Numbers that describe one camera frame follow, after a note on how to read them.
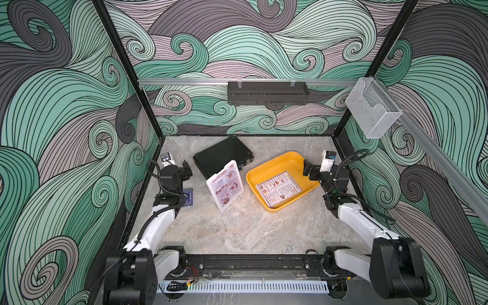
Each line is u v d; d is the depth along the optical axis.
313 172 0.75
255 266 0.74
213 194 0.81
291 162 1.06
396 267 0.39
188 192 0.93
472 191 0.51
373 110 0.83
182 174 0.75
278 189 0.95
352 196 0.64
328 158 0.71
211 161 1.02
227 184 0.84
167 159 0.70
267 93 0.98
